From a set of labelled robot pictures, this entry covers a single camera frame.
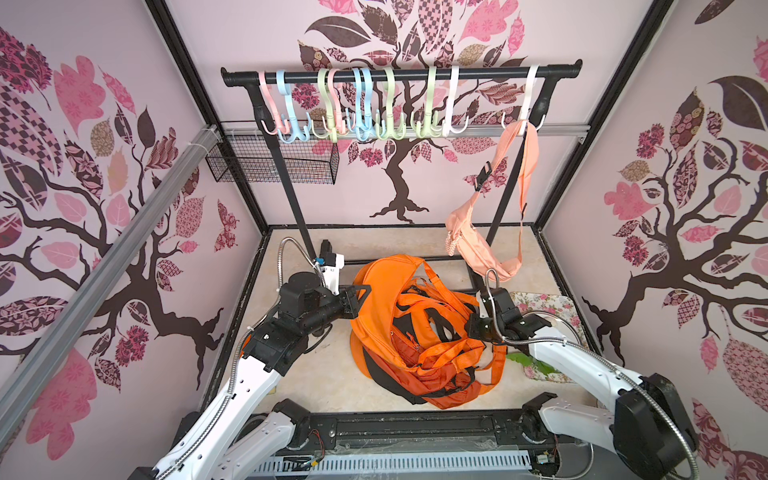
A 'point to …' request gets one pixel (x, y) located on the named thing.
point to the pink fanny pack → (465, 234)
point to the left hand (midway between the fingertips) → (370, 296)
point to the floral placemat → (562, 313)
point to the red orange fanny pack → (446, 381)
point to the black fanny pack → (385, 382)
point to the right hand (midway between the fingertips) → (466, 324)
